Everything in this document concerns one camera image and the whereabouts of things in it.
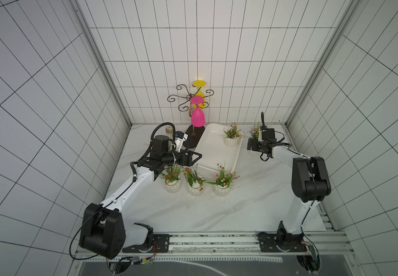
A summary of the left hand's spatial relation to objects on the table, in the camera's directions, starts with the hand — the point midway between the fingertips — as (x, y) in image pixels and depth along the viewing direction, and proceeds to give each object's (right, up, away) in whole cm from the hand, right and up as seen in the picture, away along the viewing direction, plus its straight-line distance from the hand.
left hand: (193, 157), depth 79 cm
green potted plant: (+1, -14, +6) cm, 15 cm away
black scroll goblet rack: (+1, +13, +28) cm, 31 cm away
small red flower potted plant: (+22, +11, +21) cm, 32 cm away
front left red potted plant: (-11, -11, +4) cm, 16 cm away
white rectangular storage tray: (+11, +1, +27) cm, 29 cm away
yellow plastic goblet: (+3, +41, +19) cm, 45 cm away
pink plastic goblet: (+2, +20, +18) cm, 27 cm away
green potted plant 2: (+35, +12, +20) cm, 42 cm away
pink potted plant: (+14, -11, -1) cm, 18 cm away
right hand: (+39, +7, +23) cm, 46 cm away
